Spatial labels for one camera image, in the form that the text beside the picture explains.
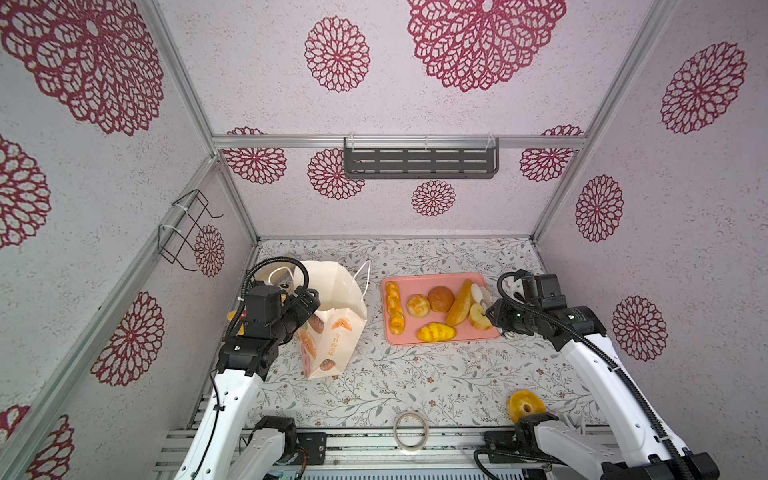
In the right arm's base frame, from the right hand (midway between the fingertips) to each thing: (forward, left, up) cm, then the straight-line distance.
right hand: (492, 308), depth 77 cm
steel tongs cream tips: (+8, +1, -4) cm, 9 cm away
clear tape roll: (-27, +18, -20) cm, 38 cm away
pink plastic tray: (+22, +20, -22) cm, 37 cm away
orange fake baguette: (+10, +4, -15) cm, 18 cm away
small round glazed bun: (+10, +18, -15) cm, 25 cm away
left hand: (-2, +47, +2) cm, 47 cm away
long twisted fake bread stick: (+10, +26, -17) cm, 32 cm away
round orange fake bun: (+13, +10, -15) cm, 22 cm away
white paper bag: (-8, +42, -3) cm, 43 cm away
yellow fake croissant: (+2, +13, -16) cm, 20 cm away
